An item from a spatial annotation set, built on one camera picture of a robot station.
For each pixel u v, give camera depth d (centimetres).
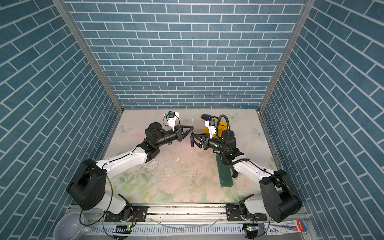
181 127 69
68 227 68
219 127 71
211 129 72
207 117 114
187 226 71
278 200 42
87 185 43
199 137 79
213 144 70
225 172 88
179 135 68
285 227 70
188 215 75
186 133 74
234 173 84
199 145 71
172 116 69
